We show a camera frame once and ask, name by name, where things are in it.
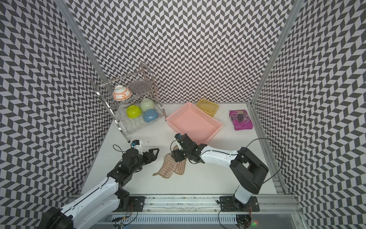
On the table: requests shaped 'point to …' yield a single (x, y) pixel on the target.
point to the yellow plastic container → (209, 107)
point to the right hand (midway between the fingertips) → (177, 155)
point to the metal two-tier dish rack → (134, 99)
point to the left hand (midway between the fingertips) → (154, 152)
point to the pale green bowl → (147, 103)
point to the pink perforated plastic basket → (192, 120)
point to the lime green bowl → (133, 111)
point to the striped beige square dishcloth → (169, 165)
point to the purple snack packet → (240, 119)
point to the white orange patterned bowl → (121, 93)
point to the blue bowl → (149, 115)
